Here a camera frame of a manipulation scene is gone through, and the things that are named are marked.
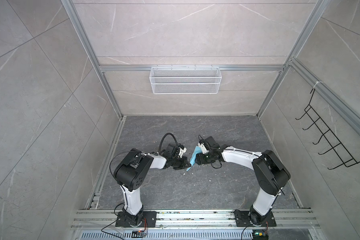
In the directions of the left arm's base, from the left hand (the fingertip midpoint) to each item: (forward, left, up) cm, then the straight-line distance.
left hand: (191, 162), depth 92 cm
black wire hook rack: (-15, -60, +33) cm, 70 cm away
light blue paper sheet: (+9, -5, 0) cm, 10 cm away
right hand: (+2, -5, 0) cm, 5 cm away
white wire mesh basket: (+48, +3, +28) cm, 56 cm away
